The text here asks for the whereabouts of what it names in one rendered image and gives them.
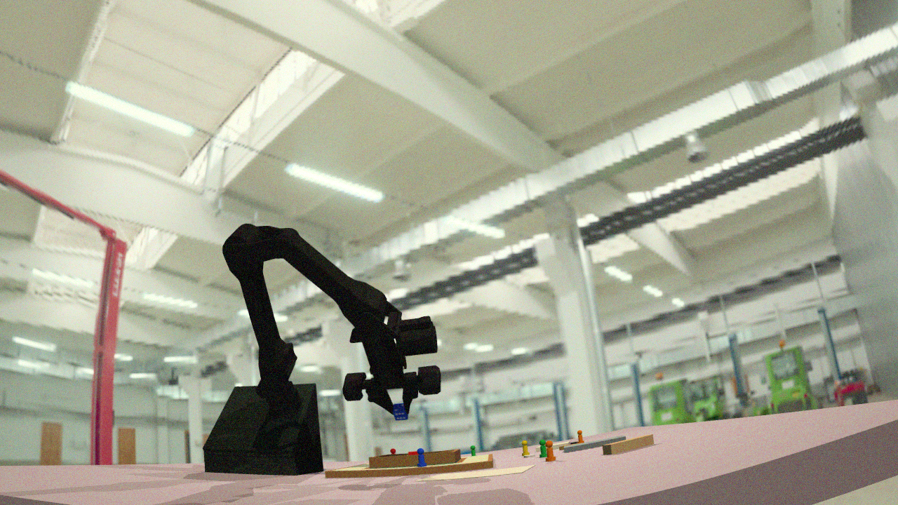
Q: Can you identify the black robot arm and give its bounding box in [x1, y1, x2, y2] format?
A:
[222, 224, 437, 418]

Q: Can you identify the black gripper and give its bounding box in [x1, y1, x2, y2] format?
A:
[342, 353, 441, 415]

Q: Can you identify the tan wooden bar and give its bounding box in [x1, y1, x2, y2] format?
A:
[603, 434, 654, 455]

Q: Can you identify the blue die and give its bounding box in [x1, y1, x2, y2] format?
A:
[393, 403, 408, 420]

